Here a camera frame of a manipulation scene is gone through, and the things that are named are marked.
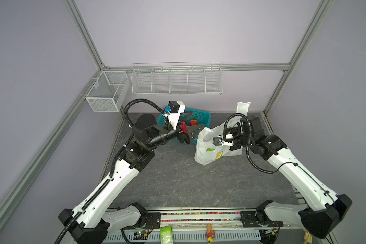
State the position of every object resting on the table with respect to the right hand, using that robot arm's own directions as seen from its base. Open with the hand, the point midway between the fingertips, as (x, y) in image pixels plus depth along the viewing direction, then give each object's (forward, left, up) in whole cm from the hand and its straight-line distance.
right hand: (223, 132), depth 74 cm
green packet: (-40, +28, -25) cm, 54 cm away
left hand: (-8, +13, +17) cm, 23 cm away
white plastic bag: (-7, +7, -2) cm, 10 cm away
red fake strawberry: (+27, +14, -23) cm, 38 cm away
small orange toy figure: (-39, +7, -25) cm, 47 cm away
